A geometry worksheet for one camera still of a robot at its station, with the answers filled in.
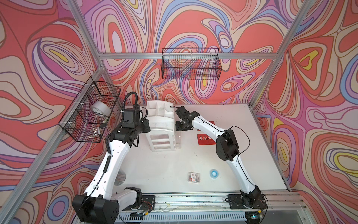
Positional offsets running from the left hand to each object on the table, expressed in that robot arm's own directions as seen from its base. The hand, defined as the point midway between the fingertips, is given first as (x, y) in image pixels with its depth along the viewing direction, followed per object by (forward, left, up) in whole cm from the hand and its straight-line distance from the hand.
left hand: (147, 123), depth 76 cm
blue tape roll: (-19, -39, -25) cm, 50 cm away
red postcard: (+20, -44, -24) cm, 54 cm away
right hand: (+9, -18, -21) cm, 29 cm away
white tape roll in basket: (+5, +25, +7) cm, 26 cm away
